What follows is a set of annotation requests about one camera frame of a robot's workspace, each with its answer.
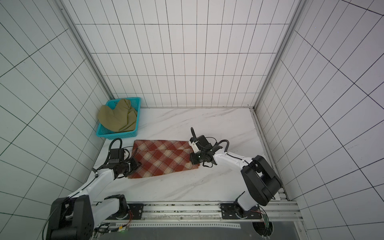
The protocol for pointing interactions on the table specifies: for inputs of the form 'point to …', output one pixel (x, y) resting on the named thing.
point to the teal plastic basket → (108, 134)
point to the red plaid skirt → (159, 156)
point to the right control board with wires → (265, 233)
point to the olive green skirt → (122, 118)
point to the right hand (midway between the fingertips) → (191, 155)
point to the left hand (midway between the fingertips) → (140, 166)
